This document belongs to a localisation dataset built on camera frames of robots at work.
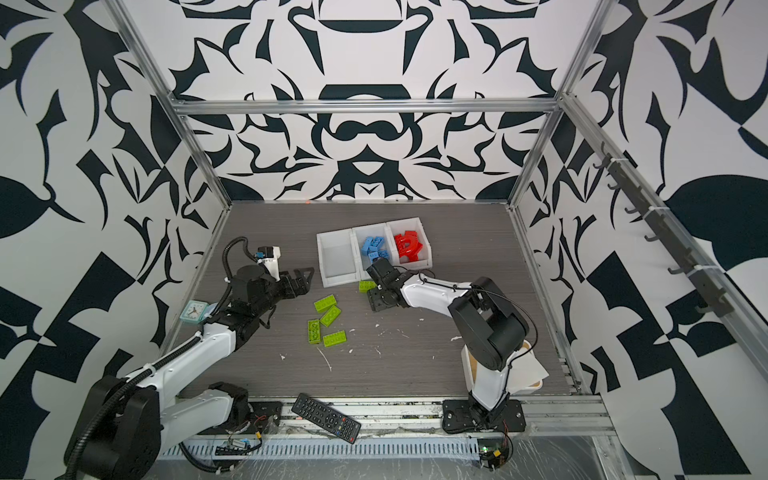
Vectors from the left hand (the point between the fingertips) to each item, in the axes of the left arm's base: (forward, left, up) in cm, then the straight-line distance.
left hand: (300, 265), depth 84 cm
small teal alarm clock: (-6, +33, -13) cm, 37 cm away
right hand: (-3, -23, -13) cm, 26 cm away
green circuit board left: (-41, +15, -18) cm, 47 cm away
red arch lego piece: (+14, -32, -10) cm, 36 cm away
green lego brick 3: (-13, -3, -14) cm, 20 cm away
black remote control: (-35, -8, -14) cm, 38 cm away
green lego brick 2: (-8, -7, -15) cm, 19 cm away
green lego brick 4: (+1, -17, -14) cm, 22 cm away
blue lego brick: (+12, -24, -13) cm, 29 cm away
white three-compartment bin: (+11, -10, -14) cm, 20 cm away
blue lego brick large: (+16, -19, -12) cm, 28 cm away
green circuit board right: (-43, -47, -16) cm, 66 cm away
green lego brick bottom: (-15, -9, -15) cm, 23 cm away
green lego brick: (-5, -4, -14) cm, 15 cm away
